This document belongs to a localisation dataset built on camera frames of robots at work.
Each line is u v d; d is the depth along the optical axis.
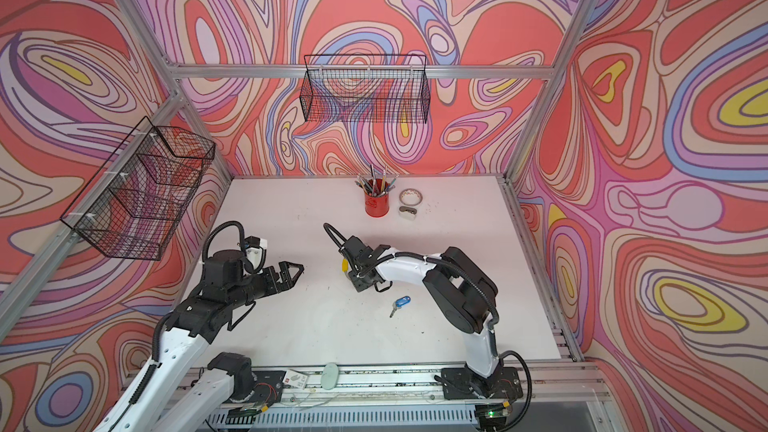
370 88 0.96
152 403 0.43
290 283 0.68
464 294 0.50
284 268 0.69
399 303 0.88
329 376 0.74
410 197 1.13
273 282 0.66
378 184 1.01
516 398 0.71
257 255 0.69
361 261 0.70
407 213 1.08
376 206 1.02
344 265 0.96
